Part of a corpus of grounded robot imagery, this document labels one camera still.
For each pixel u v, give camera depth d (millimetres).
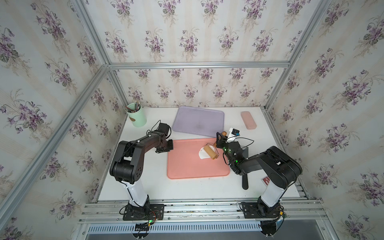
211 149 933
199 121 1097
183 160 907
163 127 793
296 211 750
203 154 933
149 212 714
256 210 728
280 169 482
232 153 699
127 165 485
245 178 824
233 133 792
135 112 974
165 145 825
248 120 1110
